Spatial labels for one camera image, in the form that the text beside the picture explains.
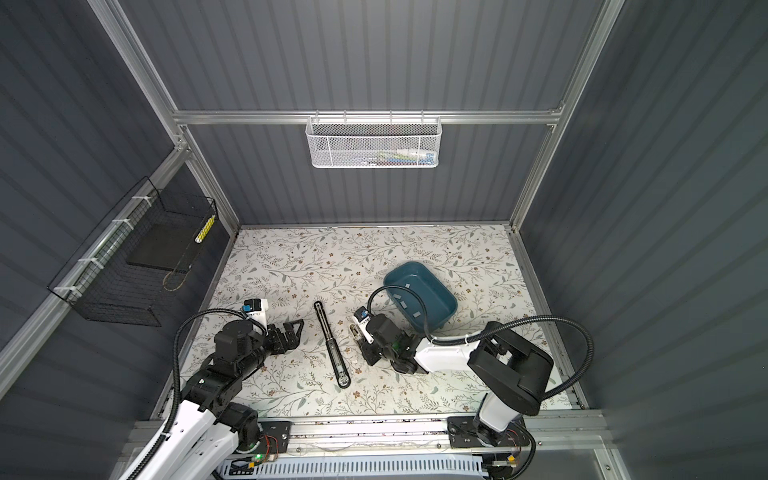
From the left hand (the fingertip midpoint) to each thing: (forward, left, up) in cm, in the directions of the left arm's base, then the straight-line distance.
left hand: (289, 324), depth 79 cm
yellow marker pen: (+21, +23, +14) cm, 35 cm away
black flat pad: (+18, +32, +13) cm, 39 cm away
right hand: (-2, -19, -10) cm, 22 cm away
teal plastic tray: (+11, -45, -11) cm, 47 cm away
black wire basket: (+4, +36, +20) cm, 42 cm away
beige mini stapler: (+2, -17, -11) cm, 20 cm away
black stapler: (-5, -11, -12) cm, 17 cm away
